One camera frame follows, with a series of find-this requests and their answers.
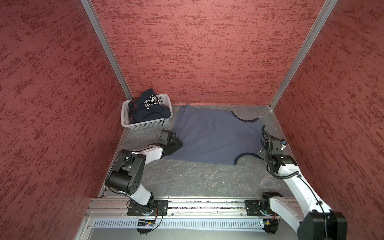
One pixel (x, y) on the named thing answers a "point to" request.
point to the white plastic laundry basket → (164, 99)
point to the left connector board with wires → (146, 225)
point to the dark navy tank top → (146, 106)
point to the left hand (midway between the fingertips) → (179, 147)
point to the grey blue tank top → (214, 136)
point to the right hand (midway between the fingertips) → (266, 156)
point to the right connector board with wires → (271, 226)
